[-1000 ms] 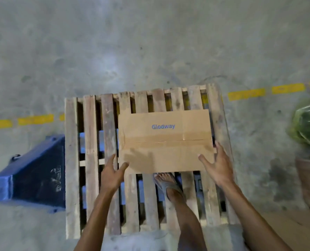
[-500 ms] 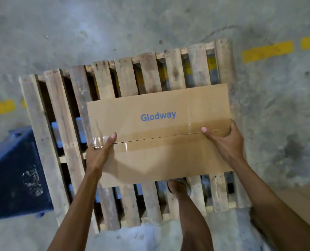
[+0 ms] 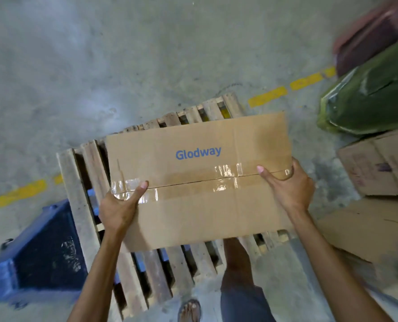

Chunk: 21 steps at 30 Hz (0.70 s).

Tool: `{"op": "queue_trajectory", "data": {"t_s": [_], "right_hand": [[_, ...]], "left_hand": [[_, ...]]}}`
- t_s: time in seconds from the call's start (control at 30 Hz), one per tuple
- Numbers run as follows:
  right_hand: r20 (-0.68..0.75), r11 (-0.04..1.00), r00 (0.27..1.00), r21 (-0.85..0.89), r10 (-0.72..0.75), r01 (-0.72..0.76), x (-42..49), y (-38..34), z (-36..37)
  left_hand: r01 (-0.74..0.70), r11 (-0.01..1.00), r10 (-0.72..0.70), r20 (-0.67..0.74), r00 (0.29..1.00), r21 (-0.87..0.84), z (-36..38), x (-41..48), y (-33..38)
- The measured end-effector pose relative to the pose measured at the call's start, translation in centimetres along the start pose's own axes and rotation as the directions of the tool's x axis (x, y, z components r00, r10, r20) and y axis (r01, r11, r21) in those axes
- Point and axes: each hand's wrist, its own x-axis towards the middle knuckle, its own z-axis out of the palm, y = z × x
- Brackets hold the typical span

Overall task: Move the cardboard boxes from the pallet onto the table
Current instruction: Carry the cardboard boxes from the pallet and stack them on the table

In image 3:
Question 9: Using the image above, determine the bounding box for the person's right hand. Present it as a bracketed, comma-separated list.
[256, 157, 316, 216]

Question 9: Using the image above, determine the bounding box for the person's left hand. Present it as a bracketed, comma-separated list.
[98, 180, 150, 234]

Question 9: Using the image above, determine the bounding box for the wooden pallet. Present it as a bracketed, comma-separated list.
[56, 92, 299, 321]

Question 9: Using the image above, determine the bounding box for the blue Glodway box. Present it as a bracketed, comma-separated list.
[105, 111, 295, 254]

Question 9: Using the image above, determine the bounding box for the brown cardboard box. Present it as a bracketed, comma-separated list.
[336, 126, 398, 198]

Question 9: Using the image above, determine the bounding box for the person's left forearm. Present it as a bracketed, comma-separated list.
[66, 228, 126, 322]

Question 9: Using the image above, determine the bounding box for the person's right forearm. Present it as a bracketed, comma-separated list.
[288, 211, 395, 322]

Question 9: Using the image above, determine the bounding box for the person's right leg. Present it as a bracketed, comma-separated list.
[220, 237, 255, 289]

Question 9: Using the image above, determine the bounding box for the person's leg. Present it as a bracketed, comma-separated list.
[178, 299, 202, 322]
[220, 237, 255, 289]

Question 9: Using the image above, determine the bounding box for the person's left leg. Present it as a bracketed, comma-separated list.
[178, 299, 202, 322]

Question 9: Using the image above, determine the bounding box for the blue pallet jack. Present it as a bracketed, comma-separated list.
[0, 199, 89, 311]

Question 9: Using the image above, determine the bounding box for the green plastic bag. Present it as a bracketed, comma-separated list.
[316, 31, 398, 136]

